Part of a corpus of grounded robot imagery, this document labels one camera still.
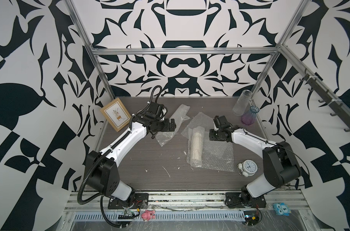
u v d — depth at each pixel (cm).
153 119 63
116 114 97
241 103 104
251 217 71
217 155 89
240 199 73
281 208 71
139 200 73
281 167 45
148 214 69
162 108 66
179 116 99
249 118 100
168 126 73
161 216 71
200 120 106
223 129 72
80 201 38
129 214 70
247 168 81
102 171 42
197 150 85
